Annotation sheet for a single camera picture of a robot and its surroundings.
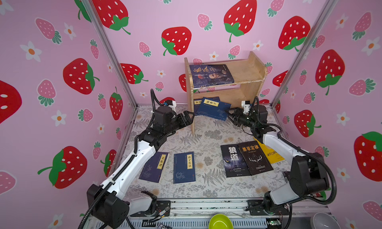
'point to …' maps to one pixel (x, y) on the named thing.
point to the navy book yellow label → (211, 108)
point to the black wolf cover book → (234, 163)
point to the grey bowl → (324, 220)
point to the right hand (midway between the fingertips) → (222, 113)
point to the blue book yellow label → (184, 168)
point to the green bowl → (220, 221)
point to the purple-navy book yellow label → (152, 169)
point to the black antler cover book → (254, 158)
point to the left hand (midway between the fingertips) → (191, 116)
